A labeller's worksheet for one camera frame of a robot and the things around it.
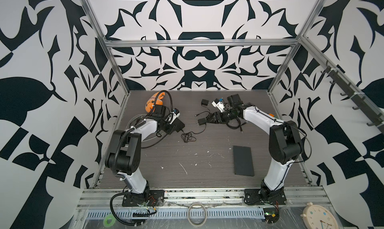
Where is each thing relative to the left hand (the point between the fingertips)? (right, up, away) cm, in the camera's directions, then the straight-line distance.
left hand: (173, 123), depth 95 cm
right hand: (+23, +3, -7) cm, 24 cm away
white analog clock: (+68, -39, -27) cm, 83 cm away
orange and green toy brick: (+67, +5, +10) cm, 68 cm away
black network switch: (+3, -2, +6) cm, 7 cm away
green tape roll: (-24, -38, -28) cm, 53 cm away
